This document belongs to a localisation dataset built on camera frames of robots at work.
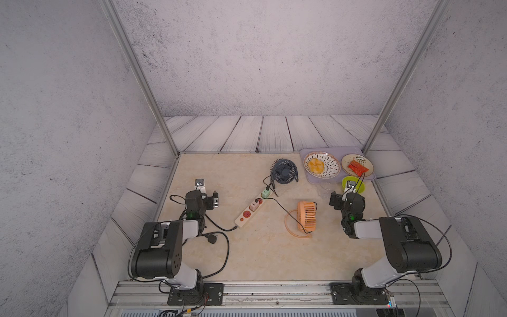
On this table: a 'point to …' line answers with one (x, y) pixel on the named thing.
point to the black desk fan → (283, 171)
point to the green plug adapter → (266, 193)
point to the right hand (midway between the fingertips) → (346, 191)
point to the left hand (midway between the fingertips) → (207, 191)
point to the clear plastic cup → (325, 189)
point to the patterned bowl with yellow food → (321, 165)
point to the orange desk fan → (306, 218)
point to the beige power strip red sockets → (248, 212)
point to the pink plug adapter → (253, 206)
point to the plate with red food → (357, 165)
